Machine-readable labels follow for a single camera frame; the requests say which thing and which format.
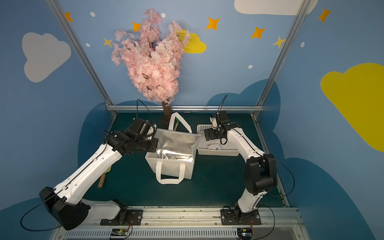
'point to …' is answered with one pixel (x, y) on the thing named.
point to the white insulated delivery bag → (174, 161)
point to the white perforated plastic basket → (227, 150)
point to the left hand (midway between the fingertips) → (156, 142)
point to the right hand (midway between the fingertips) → (214, 132)
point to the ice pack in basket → (215, 146)
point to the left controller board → (119, 232)
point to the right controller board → (245, 233)
